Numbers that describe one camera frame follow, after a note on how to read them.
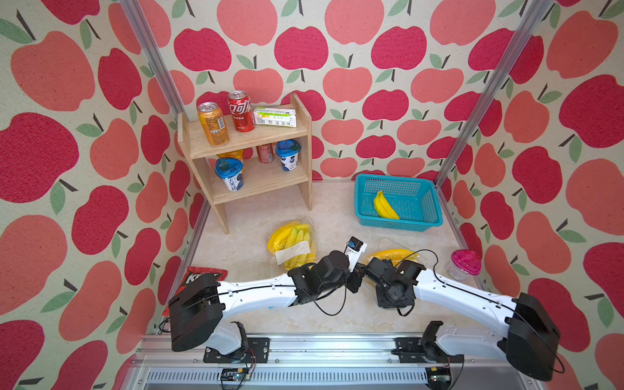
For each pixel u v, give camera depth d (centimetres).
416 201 115
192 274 88
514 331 40
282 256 88
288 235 94
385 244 93
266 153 95
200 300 43
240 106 70
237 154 88
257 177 94
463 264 82
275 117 77
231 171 82
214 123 66
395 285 57
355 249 65
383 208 108
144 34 73
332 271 57
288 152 90
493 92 87
